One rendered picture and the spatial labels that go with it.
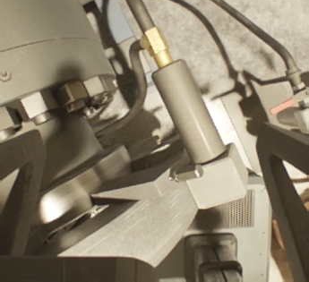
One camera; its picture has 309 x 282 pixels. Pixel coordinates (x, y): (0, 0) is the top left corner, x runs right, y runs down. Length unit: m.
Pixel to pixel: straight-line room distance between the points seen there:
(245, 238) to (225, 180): 0.73
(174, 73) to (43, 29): 0.26
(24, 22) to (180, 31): 0.91
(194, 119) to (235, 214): 0.72
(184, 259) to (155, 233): 0.76
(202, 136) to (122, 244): 0.24
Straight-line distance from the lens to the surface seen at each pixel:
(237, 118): 1.38
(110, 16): 1.14
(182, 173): 0.44
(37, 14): 0.60
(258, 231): 1.25
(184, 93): 0.52
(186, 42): 1.37
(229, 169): 0.53
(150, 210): 0.48
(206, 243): 1.17
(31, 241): 0.53
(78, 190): 0.58
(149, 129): 1.32
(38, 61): 0.55
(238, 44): 1.42
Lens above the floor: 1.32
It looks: 86 degrees down
